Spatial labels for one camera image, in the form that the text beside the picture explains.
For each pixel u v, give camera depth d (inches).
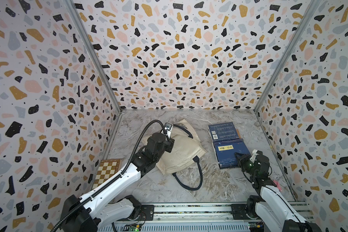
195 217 28.8
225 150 35.6
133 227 27.6
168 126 25.2
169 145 26.7
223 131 39.5
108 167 34.3
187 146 38.5
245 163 30.1
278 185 32.2
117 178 18.3
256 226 28.2
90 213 15.3
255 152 31.5
